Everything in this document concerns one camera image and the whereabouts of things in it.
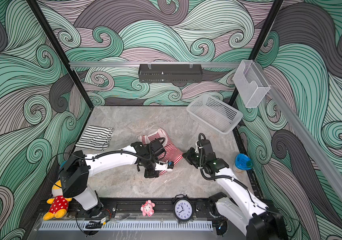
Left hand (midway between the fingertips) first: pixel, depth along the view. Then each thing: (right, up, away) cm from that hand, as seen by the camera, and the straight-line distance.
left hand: (157, 172), depth 80 cm
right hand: (+13, +10, +1) cm, 16 cm away
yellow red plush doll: (-47, -12, -10) cm, 49 cm away
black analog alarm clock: (+13, -15, -8) cm, 21 cm away
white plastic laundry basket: (+43, +33, +34) cm, 64 cm away
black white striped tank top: (-45, +16, +20) cm, 52 cm away
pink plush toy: (-5, -14, -9) cm, 17 cm away
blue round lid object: (+47, +6, 0) cm, 47 cm away
